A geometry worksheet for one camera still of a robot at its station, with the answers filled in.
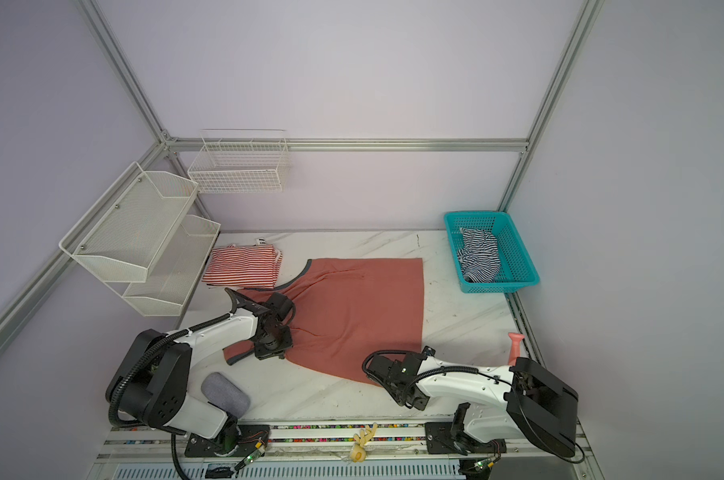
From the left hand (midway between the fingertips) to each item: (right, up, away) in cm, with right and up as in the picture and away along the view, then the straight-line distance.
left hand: (280, 353), depth 87 cm
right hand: (+35, -10, -6) cm, 37 cm away
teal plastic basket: (+79, +24, +17) cm, 84 cm away
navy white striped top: (+68, +29, +24) cm, 78 cm away
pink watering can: (+67, +4, -7) cm, 67 cm away
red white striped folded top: (-17, +26, +14) cm, 34 cm away
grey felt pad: (-12, -8, -9) cm, 17 cm away
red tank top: (+19, +10, +10) cm, 24 cm away
